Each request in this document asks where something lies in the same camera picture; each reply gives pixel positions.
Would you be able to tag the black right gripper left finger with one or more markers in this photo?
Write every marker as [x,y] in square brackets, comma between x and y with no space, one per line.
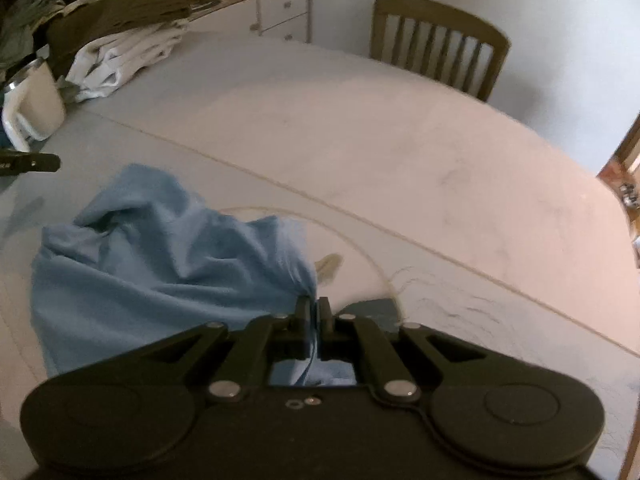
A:
[264,342]

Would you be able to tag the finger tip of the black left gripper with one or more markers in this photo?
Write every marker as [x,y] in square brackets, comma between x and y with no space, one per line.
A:
[14,163]

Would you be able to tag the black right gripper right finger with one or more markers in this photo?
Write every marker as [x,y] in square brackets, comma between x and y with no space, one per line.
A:
[362,335]

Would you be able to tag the light blue t-shirt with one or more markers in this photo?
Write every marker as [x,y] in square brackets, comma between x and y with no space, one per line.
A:
[147,259]

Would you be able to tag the grey green clothes pile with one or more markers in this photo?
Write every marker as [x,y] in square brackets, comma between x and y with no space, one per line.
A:
[17,31]

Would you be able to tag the white folded garment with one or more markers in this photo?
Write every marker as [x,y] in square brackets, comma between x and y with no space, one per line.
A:
[104,65]

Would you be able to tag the dark brown folded garment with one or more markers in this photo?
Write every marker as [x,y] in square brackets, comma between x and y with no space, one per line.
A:
[91,21]

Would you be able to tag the brown wooden chair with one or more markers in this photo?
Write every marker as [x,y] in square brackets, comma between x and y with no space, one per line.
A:
[439,42]

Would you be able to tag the white drawer cabinet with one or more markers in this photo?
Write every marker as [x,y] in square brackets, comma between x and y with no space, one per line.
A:
[288,20]

